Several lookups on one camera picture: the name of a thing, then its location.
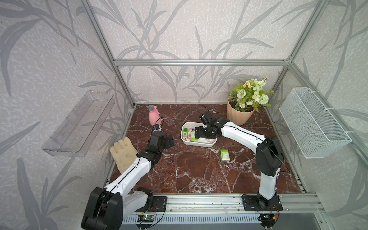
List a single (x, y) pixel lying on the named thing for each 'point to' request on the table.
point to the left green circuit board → (145, 218)
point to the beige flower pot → (236, 116)
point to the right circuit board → (268, 220)
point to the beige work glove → (124, 153)
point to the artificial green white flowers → (248, 96)
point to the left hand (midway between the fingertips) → (166, 137)
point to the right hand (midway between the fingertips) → (199, 133)
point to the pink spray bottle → (154, 117)
